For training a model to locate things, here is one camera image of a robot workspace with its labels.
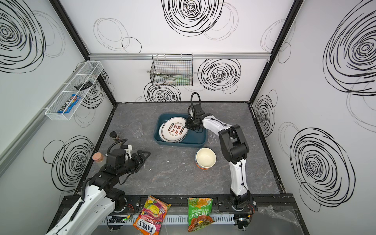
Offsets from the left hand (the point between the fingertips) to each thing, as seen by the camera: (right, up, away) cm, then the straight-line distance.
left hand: (150, 156), depth 79 cm
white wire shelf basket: (-42, +50, +13) cm, 66 cm away
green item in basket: (+16, +46, +20) cm, 53 cm away
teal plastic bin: (-1, +20, +25) cm, 32 cm away
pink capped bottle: (-29, 0, 0) cm, 29 cm away
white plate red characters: (+11, +13, +21) cm, 27 cm away
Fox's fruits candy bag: (+3, -26, -11) cm, 28 cm away
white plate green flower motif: (+1, +11, +20) cm, 23 cm away
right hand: (+17, +16, +19) cm, 30 cm away
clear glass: (+37, +6, +19) cm, 42 cm away
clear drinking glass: (-15, +14, +21) cm, 29 cm away
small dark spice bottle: (-25, +11, +10) cm, 29 cm away
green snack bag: (+26, -23, -12) cm, 37 cm away
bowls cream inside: (+31, -2, +6) cm, 31 cm away
